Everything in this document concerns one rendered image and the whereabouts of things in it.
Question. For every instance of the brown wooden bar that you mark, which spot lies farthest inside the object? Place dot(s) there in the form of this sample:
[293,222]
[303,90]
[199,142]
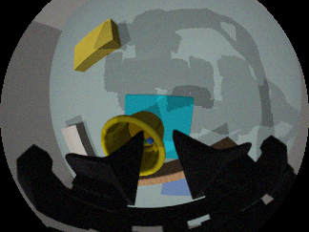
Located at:
[171,171]

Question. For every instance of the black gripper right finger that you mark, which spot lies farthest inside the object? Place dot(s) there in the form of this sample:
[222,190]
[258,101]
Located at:
[202,163]

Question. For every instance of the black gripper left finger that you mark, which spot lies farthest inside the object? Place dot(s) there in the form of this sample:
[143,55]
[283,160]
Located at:
[122,167]

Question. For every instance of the yellow cup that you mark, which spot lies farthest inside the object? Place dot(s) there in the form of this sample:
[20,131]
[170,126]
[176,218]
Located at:
[122,128]

